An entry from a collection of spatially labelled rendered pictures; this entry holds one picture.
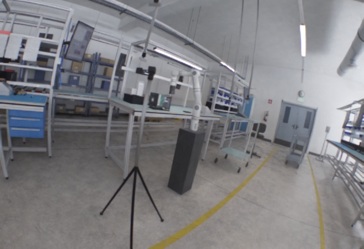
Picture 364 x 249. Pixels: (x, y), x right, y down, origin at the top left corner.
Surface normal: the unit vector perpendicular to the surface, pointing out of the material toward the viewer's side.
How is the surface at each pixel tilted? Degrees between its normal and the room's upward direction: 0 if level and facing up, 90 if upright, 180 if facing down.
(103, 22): 90
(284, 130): 90
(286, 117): 90
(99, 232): 0
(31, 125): 90
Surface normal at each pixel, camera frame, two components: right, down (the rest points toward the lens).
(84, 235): 0.20, -0.97
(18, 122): 0.72, 0.21
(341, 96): -0.67, -0.06
